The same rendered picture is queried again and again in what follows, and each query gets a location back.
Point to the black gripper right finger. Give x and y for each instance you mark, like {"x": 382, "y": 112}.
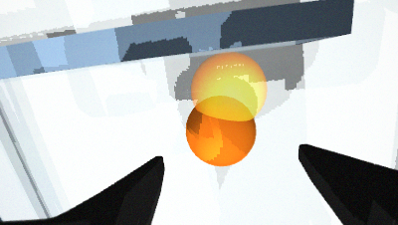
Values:
{"x": 358, "y": 192}

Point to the low clear corner walls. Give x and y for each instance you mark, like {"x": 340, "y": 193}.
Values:
{"x": 26, "y": 190}

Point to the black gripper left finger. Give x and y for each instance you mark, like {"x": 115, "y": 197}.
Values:
{"x": 131, "y": 200}

